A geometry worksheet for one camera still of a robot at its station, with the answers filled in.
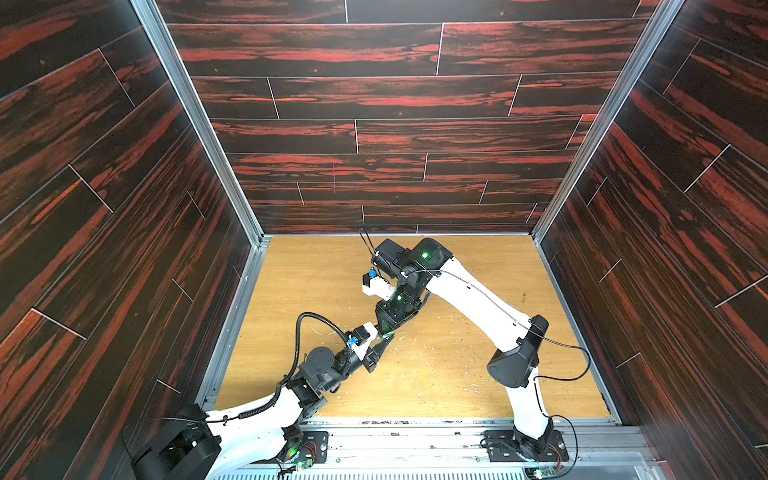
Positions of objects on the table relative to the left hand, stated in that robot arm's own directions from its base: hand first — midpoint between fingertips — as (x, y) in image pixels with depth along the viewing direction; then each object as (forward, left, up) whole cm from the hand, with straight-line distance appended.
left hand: (388, 332), depth 73 cm
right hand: (+3, -1, 0) cm, 3 cm away
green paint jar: (-2, 0, +3) cm, 4 cm away
